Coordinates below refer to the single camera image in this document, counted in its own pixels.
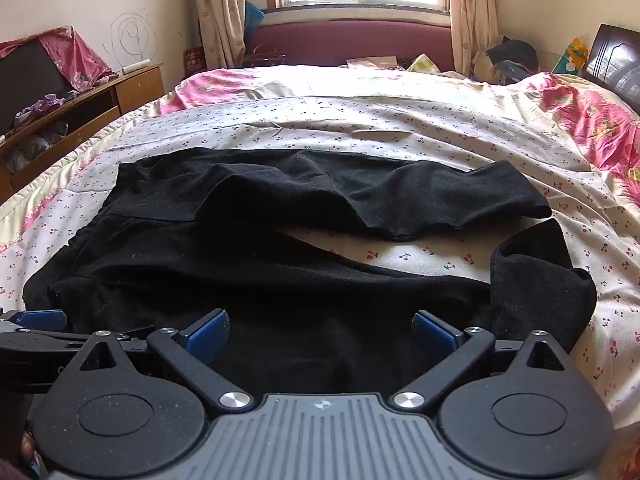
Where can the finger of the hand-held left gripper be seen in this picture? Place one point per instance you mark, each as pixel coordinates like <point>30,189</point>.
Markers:
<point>40,346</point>
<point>40,319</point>

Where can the black television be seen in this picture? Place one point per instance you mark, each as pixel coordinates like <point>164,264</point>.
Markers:
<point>30,85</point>

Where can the colourful printed bag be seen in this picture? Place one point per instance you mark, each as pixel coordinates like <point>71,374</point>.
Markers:
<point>572,57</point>

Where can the beige curtain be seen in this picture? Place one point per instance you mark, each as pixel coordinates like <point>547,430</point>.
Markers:
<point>220,10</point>
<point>472,15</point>

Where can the pink floral television cover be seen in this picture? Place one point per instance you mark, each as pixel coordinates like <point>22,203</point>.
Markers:
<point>82,57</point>

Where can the yellow green package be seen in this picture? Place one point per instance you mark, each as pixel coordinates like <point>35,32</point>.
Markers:
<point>424,63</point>

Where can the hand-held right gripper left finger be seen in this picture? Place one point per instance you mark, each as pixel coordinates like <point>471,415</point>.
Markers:
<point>207,331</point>

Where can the red box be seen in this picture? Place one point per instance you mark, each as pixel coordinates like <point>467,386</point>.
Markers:
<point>195,62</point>

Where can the white roll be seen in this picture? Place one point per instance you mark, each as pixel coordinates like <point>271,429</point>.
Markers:
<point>136,66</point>

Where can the purple cloth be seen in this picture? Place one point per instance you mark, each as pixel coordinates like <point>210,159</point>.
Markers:
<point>42,107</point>

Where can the pile of dark clothes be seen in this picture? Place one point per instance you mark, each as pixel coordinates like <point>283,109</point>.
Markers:
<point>510,57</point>

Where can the wooden cabinet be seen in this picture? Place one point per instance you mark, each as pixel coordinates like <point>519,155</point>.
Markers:
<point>137,90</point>

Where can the pink floral quilt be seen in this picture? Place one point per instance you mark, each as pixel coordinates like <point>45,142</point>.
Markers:
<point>595,120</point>

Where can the black pants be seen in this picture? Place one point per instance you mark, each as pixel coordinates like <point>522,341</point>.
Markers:
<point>250,270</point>

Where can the blue plastic bag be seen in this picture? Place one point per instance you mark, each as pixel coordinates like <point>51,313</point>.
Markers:
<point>253,17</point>

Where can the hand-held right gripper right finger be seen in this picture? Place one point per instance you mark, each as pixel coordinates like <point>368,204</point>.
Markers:
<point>435,332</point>

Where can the beige papers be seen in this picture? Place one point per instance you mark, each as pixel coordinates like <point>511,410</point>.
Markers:
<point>372,63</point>

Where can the cherry print bedsheet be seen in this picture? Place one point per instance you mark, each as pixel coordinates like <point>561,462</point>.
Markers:
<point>350,120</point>

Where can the maroon window seat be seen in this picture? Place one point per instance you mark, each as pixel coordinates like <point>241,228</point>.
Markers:
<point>350,40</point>

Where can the dark wooden headboard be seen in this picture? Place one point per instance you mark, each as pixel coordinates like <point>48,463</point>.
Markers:
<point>615,60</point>

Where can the brown handbag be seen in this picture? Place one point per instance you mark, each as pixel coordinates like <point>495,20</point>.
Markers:
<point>264,56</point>

